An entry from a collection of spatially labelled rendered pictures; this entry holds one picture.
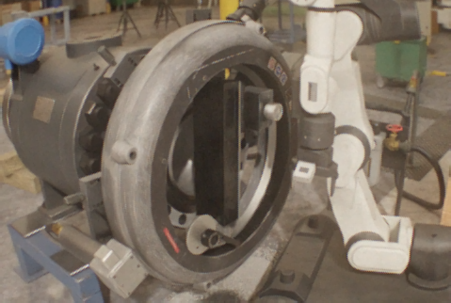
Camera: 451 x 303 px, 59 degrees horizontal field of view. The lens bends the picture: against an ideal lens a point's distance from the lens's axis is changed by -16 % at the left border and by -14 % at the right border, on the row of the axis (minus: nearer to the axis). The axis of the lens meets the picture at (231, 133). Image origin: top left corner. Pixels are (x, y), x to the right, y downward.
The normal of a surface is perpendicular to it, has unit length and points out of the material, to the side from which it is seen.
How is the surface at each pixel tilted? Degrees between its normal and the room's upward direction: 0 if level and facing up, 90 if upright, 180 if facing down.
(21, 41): 90
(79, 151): 90
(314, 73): 91
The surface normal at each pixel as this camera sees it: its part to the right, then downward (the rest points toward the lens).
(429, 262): -0.36, 0.33
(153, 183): 0.79, 0.18
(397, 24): -0.27, 0.67
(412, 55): -0.57, 0.30
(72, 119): -0.57, -0.17
